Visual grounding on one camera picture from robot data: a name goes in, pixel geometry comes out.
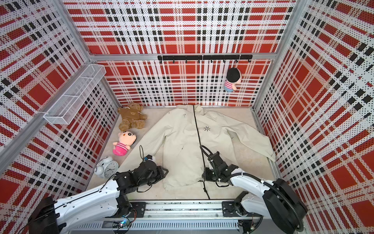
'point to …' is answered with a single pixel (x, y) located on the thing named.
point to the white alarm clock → (107, 168)
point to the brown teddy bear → (133, 117)
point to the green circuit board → (122, 224)
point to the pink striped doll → (126, 139)
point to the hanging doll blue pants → (233, 76)
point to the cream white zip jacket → (180, 143)
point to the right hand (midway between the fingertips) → (205, 176)
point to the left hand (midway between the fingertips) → (169, 172)
